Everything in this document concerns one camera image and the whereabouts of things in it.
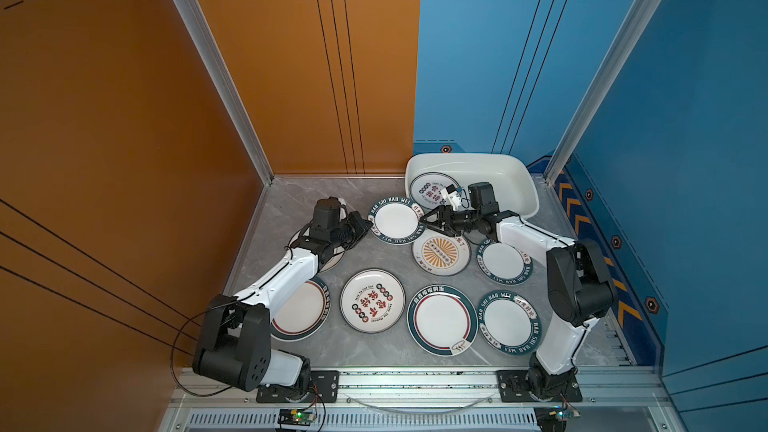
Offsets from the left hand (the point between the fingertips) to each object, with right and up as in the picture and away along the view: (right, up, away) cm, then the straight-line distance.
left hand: (375, 219), depth 85 cm
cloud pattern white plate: (-9, -8, -11) cm, 16 cm away
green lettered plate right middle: (+40, -15, +10) cm, 44 cm away
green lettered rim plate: (+6, -1, +3) cm, 7 cm away
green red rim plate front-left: (-20, -27, -1) cm, 34 cm away
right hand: (+14, -1, +3) cm, 15 cm away
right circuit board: (+43, -46, -15) cm, 65 cm away
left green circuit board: (-18, -47, -14) cm, 52 cm away
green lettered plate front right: (+38, -30, 0) cm, 49 cm away
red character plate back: (+17, +10, +30) cm, 36 cm away
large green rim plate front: (+19, -28, -3) cm, 34 cm away
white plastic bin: (+53, +11, +32) cm, 62 cm away
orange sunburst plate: (+21, -12, +11) cm, 27 cm away
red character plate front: (-1, -24, +2) cm, 24 cm away
